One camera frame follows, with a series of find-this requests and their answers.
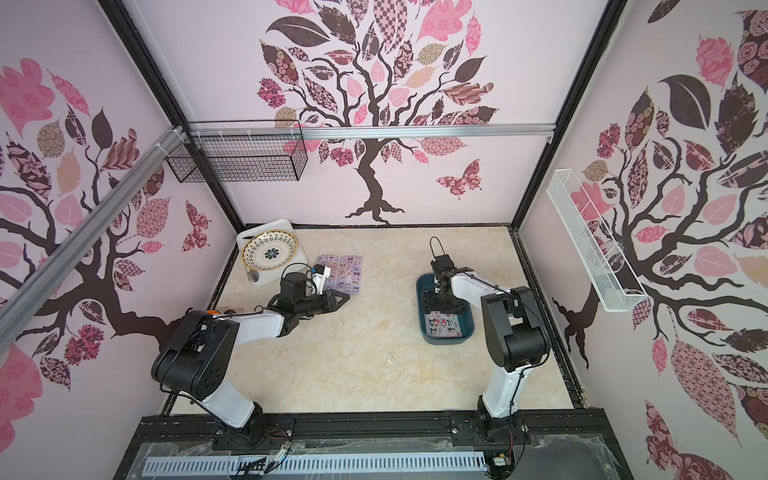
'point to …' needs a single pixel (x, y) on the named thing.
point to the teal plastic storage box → (426, 282)
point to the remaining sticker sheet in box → (441, 325)
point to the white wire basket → (612, 277)
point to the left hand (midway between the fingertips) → (347, 301)
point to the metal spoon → (253, 276)
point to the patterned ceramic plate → (269, 250)
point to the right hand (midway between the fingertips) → (438, 311)
